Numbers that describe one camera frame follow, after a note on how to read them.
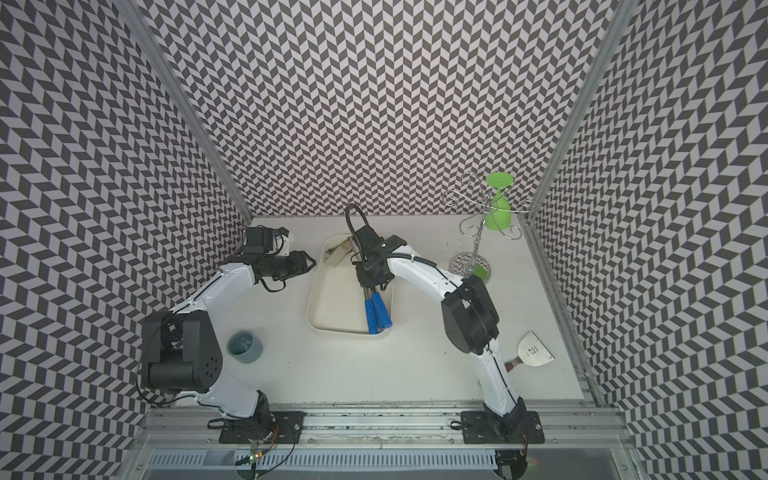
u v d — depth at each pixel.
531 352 0.84
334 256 0.99
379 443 0.72
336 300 0.97
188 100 0.88
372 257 0.66
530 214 1.17
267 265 0.75
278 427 0.71
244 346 0.81
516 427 0.65
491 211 0.77
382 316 0.81
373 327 0.84
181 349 0.45
